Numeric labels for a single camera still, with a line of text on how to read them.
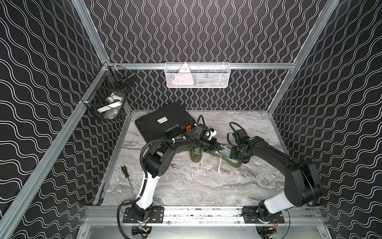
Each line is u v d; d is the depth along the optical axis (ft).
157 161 1.78
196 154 2.97
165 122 3.43
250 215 2.39
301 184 1.43
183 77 2.96
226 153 2.90
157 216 2.41
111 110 2.70
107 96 2.89
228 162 2.90
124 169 2.89
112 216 2.50
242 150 2.14
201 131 2.59
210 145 2.79
